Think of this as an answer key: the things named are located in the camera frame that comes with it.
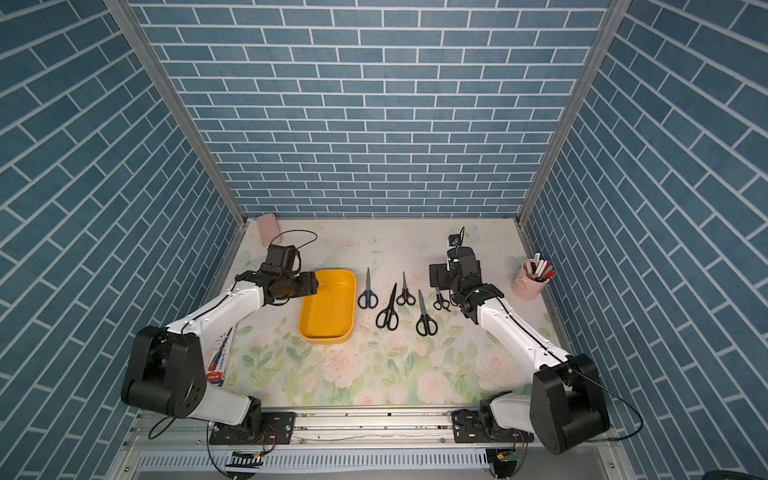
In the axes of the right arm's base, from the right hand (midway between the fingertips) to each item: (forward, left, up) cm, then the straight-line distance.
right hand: (452, 266), depth 87 cm
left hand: (-6, +41, -6) cm, 42 cm away
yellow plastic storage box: (-12, +37, -15) cm, 42 cm away
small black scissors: (-3, +12, -16) cm, 20 cm away
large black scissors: (-10, +18, -16) cm, 26 cm away
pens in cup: (+6, -28, -6) cm, 29 cm away
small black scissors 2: (-4, +2, -15) cm, 16 cm away
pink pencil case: (+23, +69, -14) cm, 74 cm away
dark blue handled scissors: (-3, +26, -16) cm, 31 cm away
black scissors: (-12, +6, -15) cm, 21 cm away
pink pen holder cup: (0, -25, -10) cm, 26 cm away
